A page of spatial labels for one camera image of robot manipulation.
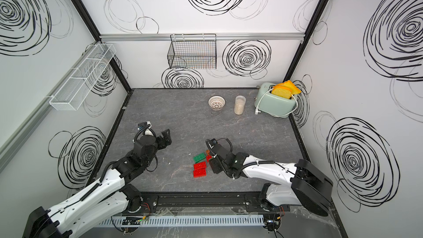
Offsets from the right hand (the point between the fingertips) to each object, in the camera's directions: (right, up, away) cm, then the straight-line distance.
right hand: (215, 161), depth 83 cm
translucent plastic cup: (+15, +29, +17) cm, 37 cm away
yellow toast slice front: (+38, +36, +8) cm, 53 cm away
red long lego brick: (-8, -3, +1) cm, 9 cm away
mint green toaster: (+35, +29, +13) cm, 47 cm away
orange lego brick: (-4, +3, +5) cm, 7 cm away
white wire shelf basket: (-63, +32, -12) cm, 72 cm away
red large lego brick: (-7, -5, -2) cm, 9 cm away
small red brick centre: (-4, +1, +2) cm, 4 cm away
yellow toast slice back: (+42, +40, +9) cm, 59 cm away
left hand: (-26, +15, -2) cm, 30 cm away
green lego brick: (-9, 0, +4) cm, 10 cm away
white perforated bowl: (+1, +30, +28) cm, 41 cm away
